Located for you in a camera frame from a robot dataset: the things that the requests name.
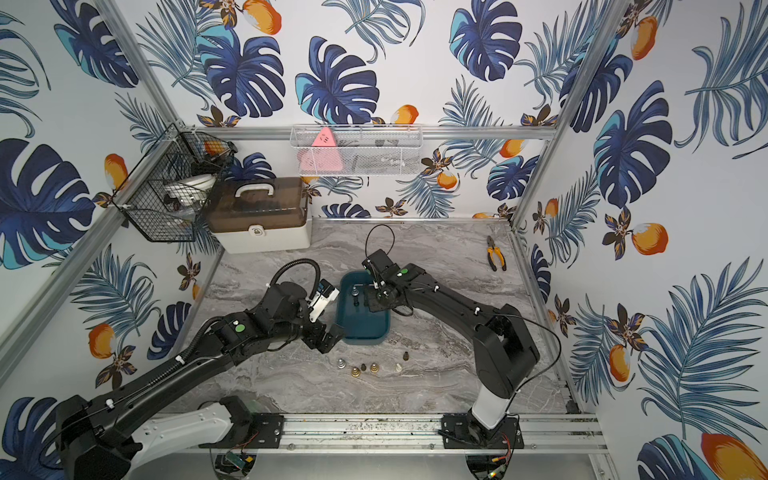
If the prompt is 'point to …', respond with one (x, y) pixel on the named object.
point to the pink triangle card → (323, 155)
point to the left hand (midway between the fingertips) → (334, 317)
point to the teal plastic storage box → (359, 325)
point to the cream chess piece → (398, 367)
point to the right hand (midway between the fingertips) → (377, 299)
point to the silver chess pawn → (341, 364)
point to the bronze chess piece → (406, 356)
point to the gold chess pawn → (374, 367)
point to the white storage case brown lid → (258, 214)
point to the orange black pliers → (490, 251)
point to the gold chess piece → (355, 372)
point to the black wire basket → (164, 194)
